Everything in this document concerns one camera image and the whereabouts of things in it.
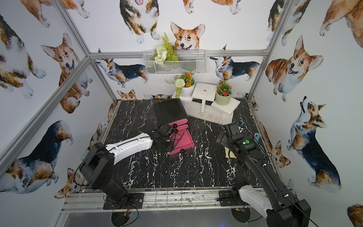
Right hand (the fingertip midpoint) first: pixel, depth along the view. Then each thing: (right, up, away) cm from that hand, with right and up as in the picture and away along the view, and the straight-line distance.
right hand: (225, 138), depth 78 cm
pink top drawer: (-27, +8, +10) cm, 29 cm away
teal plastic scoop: (+26, -2, +19) cm, 32 cm away
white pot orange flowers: (-23, +32, +11) cm, 41 cm away
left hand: (-32, -6, +10) cm, 34 cm away
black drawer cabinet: (-35, +16, +22) cm, 44 cm away
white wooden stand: (-11, +20, +28) cm, 36 cm away
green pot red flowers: (+1, +26, +11) cm, 28 cm away
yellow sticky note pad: (+7, -12, +10) cm, 17 cm away
